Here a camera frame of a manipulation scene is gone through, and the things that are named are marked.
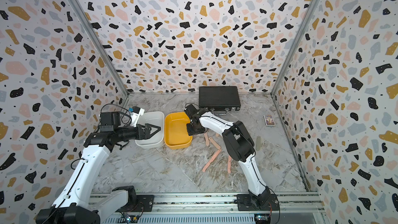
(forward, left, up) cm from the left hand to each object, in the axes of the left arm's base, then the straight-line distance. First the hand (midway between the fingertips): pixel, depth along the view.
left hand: (155, 129), depth 74 cm
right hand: (+10, -15, -21) cm, 27 cm away
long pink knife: (-9, -37, -24) cm, 45 cm away
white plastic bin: (+24, +10, -24) cm, 35 cm away
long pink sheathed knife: (-6, -27, -23) cm, 36 cm away
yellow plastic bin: (+10, -5, -23) cm, 25 cm away
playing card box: (+20, -67, -23) cm, 74 cm away
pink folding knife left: (+5, -25, -23) cm, 34 cm away
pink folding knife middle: (+4, -29, -23) cm, 38 cm away
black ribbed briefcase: (+38, -34, -20) cm, 55 cm away
